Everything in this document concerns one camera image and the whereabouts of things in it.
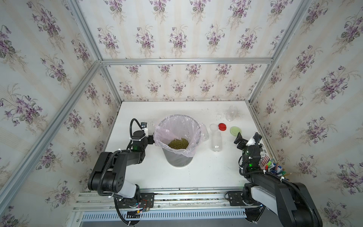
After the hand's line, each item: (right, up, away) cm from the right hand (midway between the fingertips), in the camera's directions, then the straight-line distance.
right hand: (250, 136), depth 85 cm
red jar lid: (-12, +4, +19) cm, 22 cm away
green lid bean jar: (-31, +4, -16) cm, 35 cm away
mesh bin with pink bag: (-43, -1, +6) cm, 44 cm away
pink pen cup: (+9, -16, -10) cm, 21 cm away
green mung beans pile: (-44, -6, +6) cm, 45 cm away
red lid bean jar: (-18, -5, +9) cm, 21 cm away
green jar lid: (-3, +1, +17) cm, 17 cm away
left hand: (-64, +2, +9) cm, 65 cm away
